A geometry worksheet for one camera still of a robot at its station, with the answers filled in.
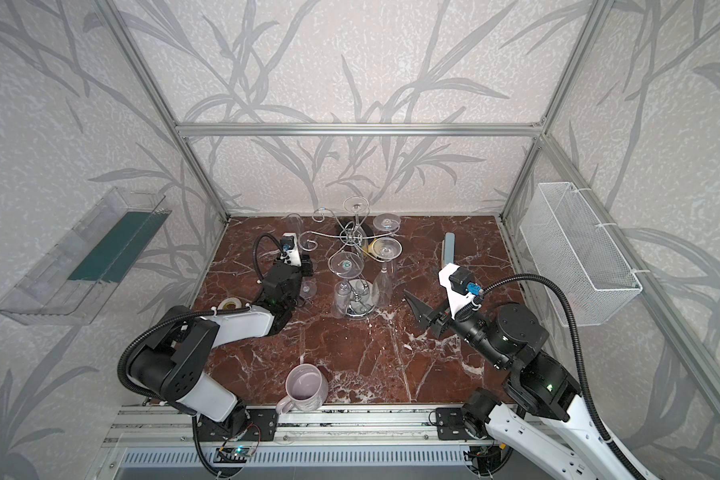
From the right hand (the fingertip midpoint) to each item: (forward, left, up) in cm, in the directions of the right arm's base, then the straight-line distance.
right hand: (420, 270), depth 57 cm
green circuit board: (-27, +44, -40) cm, 66 cm away
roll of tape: (+13, +58, -39) cm, 71 cm away
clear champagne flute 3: (+19, +6, -7) cm, 22 cm away
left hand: (+25, +31, -18) cm, 44 cm away
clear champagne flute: (+28, +34, -17) cm, 47 cm away
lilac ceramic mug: (-12, +29, -41) cm, 51 cm away
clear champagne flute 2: (+10, +7, -7) cm, 14 cm away
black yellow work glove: (+16, +13, -8) cm, 22 cm away
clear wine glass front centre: (+5, +16, -5) cm, 17 cm away
